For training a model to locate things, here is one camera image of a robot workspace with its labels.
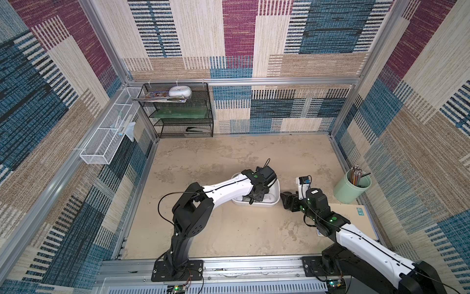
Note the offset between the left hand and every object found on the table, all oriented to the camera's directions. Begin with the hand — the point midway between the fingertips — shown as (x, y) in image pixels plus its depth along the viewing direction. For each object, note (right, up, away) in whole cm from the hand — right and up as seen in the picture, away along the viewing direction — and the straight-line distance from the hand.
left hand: (255, 193), depth 90 cm
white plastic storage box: (+7, -2, 0) cm, 8 cm away
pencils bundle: (+44, +10, -8) cm, 46 cm away
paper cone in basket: (-54, +29, -11) cm, 63 cm away
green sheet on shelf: (-38, +41, +7) cm, 56 cm away
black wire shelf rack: (-53, +36, +29) cm, 70 cm away
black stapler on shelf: (-32, +33, +20) cm, 51 cm away
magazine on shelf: (-46, +47, +2) cm, 66 cm away
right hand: (+15, +2, -5) cm, 16 cm away
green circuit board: (-31, -32, -19) cm, 49 cm away
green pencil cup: (+41, +4, -9) cm, 42 cm away
